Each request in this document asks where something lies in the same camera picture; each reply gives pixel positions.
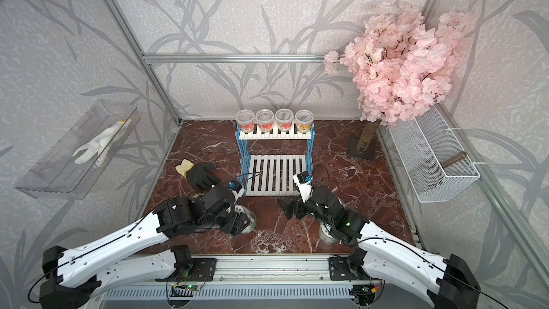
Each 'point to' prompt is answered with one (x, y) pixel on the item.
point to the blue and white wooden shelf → (268, 161)
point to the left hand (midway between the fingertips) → (241, 222)
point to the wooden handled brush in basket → (454, 159)
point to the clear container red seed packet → (245, 117)
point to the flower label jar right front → (325, 235)
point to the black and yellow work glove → (199, 177)
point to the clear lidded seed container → (264, 118)
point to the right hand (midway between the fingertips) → (286, 194)
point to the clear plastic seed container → (284, 117)
